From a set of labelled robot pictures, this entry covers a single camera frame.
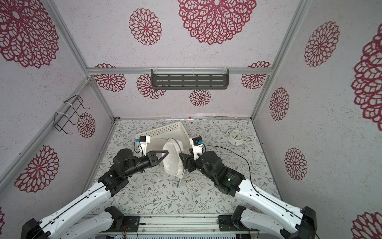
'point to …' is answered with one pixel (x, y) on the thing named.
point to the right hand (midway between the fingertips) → (187, 152)
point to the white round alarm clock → (236, 137)
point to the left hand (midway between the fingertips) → (168, 153)
